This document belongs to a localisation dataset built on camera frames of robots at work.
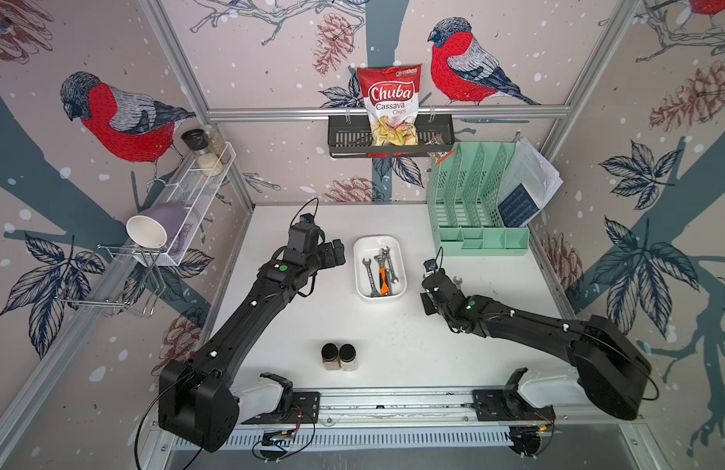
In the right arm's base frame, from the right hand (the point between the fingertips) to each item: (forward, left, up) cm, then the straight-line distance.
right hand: (429, 287), depth 88 cm
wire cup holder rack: (-16, +68, +30) cm, 76 cm away
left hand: (+5, +28, +16) cm, 32 cm away
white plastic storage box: (+19, +20, -5) cm, 28 cm away
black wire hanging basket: (+40, +26, +27) cm, 55 cm away
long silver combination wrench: (+1, +17, -7) cm, 18 cm away
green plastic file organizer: (+49, -20, -4) cm, 53 cm away
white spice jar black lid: (-22, +23, +3) cm, 32 cm away
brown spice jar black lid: (-22, +27, +3) cm, 35 cm away
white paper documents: (+38, -36, +17) cm, 55 cm away
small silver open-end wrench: (+7, -11, -7) cm, 15 cm away
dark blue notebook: (+31, -34, +5) cm, 46 cm away
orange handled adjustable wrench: (+8, +14, -5) cm, 17 cm away
